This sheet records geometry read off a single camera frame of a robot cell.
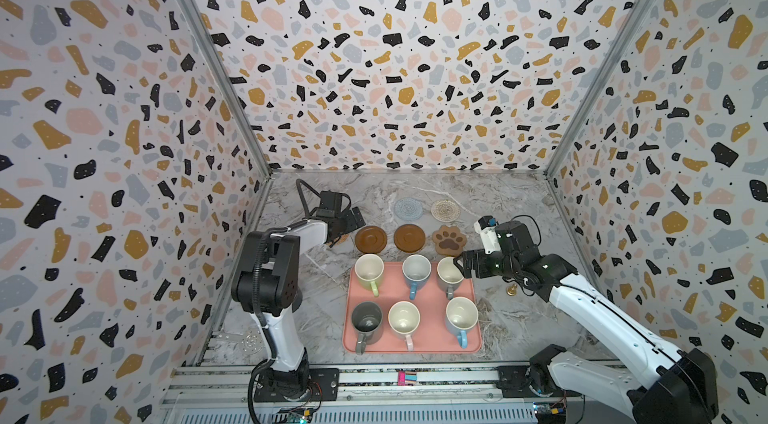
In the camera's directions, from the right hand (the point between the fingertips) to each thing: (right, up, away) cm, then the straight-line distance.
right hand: (467, 253), depth 79 cm
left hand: (-33, +9, +20) cm, 39 cm away
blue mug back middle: (-13, -7, +12) cm, 19 cm away
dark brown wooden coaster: (-28, +1, +21) cm, 35 cm away
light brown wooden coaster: (-15, +1, +23) cm, 27 cm away
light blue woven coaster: (-15, +11, +30) cm, 36 cm away
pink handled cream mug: (-17, -19, +4) cm, 25 cm away
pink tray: (-9, -22, +2) cm, 24 cm away
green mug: (-27, -7, +10) cm, 30 cm away
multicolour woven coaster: (-2, +10, +30) cm, 32 cm away
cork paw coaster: (-1, 0, +23) cm, 23 cm away
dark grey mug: (-27, -19, +2) cm, 33 cm away
